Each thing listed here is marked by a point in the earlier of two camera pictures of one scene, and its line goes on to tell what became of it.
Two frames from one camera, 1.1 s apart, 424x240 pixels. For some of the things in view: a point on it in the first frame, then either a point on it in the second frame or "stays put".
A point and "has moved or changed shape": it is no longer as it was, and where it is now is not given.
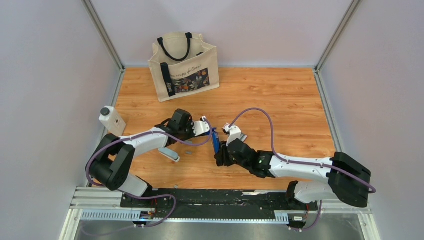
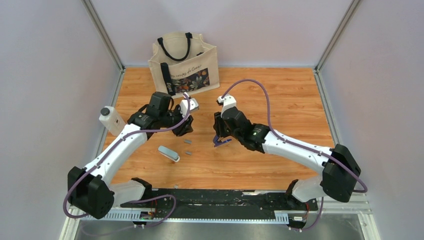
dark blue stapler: (216, 140) has moved or changed shape
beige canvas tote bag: (182, 64) stays put
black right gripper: (221, 157) -> (218, 126)
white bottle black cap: (112, 122) stays put
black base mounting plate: (191, 204) stays put
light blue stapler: (169, 154) stays put
